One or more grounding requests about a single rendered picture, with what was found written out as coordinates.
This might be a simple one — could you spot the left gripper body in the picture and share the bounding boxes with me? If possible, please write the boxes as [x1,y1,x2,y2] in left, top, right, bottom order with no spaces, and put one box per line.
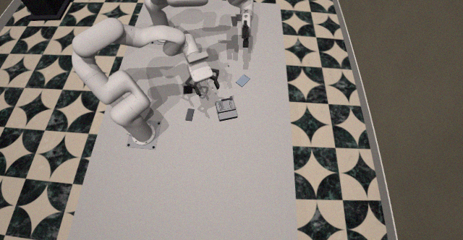
[239,13,253,37]

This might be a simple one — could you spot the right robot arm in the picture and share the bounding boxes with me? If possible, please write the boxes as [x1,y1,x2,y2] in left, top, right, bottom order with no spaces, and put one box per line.
[72,17,208,145]

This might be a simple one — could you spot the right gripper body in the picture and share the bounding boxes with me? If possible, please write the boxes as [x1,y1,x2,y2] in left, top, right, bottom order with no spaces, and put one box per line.
[187,60,213,84]

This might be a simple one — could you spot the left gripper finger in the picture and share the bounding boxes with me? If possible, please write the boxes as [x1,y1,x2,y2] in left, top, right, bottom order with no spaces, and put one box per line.
[242,20,248,38]
[243,38,249,48]

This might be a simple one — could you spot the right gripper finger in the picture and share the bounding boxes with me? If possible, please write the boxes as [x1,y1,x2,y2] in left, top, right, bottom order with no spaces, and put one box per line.
[185,75,201,97]
[209,69,220,89]

